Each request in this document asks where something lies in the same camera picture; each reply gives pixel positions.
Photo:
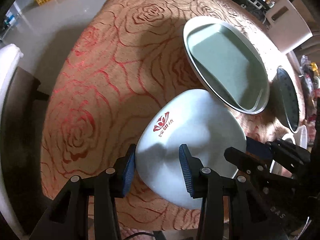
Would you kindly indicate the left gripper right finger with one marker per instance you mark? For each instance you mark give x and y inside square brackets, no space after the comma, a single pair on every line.
[191,169]

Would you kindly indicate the cluttered box of items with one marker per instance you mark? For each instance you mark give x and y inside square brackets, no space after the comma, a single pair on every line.
[309,80]

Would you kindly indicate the green square plate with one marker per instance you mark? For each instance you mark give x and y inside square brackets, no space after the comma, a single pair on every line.
[226,66]

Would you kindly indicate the white ceramic bowl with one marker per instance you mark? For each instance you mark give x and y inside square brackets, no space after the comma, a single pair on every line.
[301,139]

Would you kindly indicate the white electric kettle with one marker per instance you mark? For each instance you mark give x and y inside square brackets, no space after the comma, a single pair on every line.
[288,29]

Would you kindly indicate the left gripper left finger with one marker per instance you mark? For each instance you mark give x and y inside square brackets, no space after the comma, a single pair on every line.
[129,169]

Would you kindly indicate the blue patterned ceramic bowl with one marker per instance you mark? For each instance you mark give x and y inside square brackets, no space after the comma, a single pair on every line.
[285,100]

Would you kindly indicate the rose patterned tablecloth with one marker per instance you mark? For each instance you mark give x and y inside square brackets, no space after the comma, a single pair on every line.
[125,66]

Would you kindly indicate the large white round plate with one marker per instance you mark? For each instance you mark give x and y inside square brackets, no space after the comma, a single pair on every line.
[225,64]

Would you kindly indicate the small white logo dish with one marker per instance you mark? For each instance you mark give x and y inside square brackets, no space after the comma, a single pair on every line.
[202,122]

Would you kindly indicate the white cushioned chair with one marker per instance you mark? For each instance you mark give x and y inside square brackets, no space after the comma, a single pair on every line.
[21,194]

